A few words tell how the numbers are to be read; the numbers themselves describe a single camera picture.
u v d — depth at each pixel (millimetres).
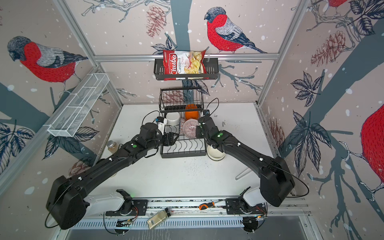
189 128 856
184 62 878
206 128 620
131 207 701
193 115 1067
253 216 712
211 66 951
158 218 675
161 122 714
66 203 387
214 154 888
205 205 728
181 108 1115
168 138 696
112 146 858
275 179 414
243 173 854
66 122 709
